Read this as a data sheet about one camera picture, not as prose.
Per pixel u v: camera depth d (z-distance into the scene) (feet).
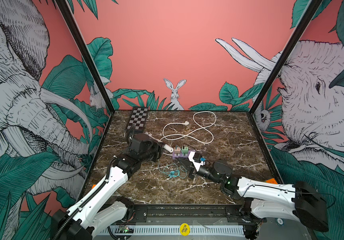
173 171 2.89
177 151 2.97
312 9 2.29
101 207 1.48
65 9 2.30
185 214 2.46
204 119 3.86
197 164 1.93
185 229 2.30
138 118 3.64
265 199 1.63
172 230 2.30
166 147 2.43
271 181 2.65
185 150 2.98
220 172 1.76
